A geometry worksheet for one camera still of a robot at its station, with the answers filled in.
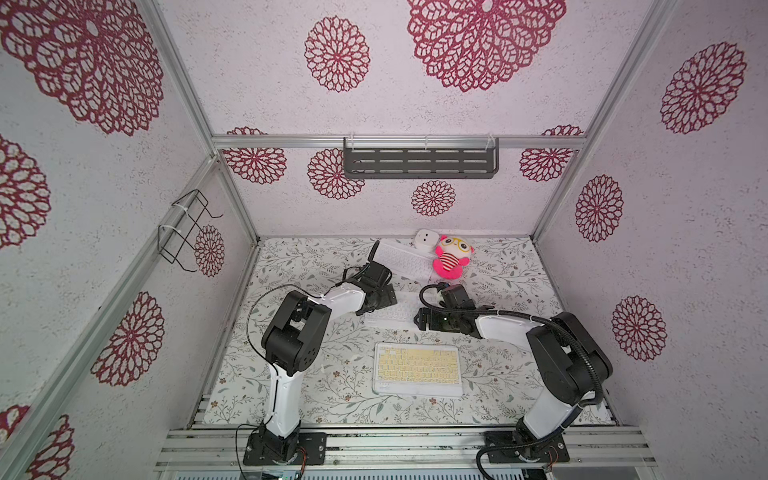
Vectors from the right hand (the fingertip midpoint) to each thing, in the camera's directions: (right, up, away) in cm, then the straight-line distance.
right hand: (422, 317), depth 95 cm
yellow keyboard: (-3, -13, -10) cm, 17 cm away
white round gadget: (+4, +26, +21) cm, 34 cm away
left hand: (-12, +4, +5) cm, 14 cm away
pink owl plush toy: (+12, +20, +12) cm, 26 cm away
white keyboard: (-8, 0, +2) cm, 8 cm away
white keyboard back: (-4, +19, +18) cm, 26 cm away
